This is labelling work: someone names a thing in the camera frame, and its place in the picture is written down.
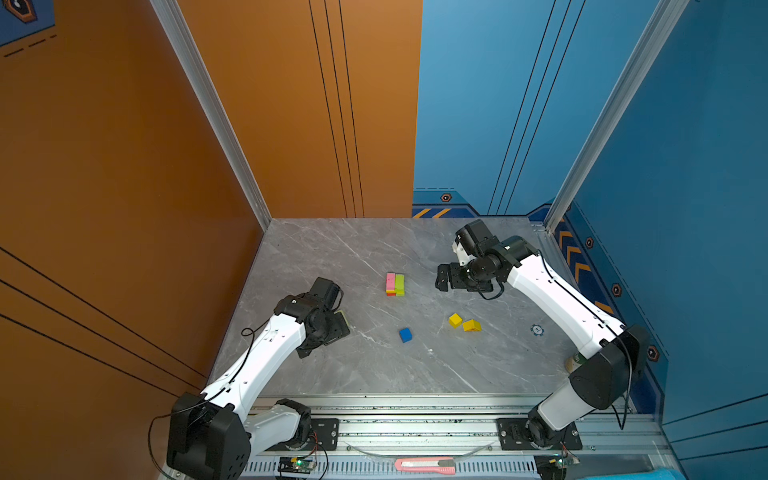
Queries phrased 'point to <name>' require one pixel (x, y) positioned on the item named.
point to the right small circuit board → (562, 462)
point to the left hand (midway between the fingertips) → (332, 334)
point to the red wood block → (391, 294)
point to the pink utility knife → (444, 465)
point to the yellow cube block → (455, 320)
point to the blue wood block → (405, 335)
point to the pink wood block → (390, 282)
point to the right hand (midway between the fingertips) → (447, 284)
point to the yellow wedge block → (472, 326)
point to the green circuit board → (297, 465)
